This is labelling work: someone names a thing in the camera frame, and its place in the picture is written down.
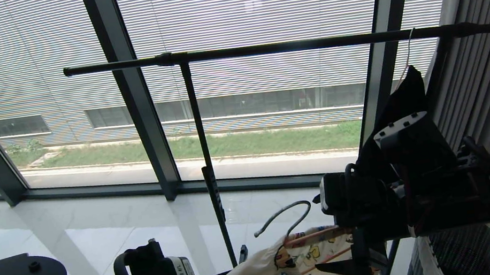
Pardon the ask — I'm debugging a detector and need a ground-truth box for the black clothes rack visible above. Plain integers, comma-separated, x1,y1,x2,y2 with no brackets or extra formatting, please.
63,10,490,275

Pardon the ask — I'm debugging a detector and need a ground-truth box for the black garment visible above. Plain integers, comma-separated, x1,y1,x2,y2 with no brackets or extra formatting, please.
345,64,436,175

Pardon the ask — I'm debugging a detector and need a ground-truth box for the cream printed garment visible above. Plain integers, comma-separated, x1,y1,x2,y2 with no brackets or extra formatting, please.
209,219,381,275

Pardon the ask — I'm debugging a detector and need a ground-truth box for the pink clothes hanger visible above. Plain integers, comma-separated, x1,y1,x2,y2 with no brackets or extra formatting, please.
393,28,422,82
251,195,356,275

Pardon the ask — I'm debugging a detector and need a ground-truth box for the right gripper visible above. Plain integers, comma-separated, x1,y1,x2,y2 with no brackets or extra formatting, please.
311,222,392,275

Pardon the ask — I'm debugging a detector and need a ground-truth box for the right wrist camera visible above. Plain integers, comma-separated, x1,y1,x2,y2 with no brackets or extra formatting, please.
314,159,391,231

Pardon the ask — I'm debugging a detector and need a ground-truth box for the window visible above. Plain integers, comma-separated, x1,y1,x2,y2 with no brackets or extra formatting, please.
0,0,482,229

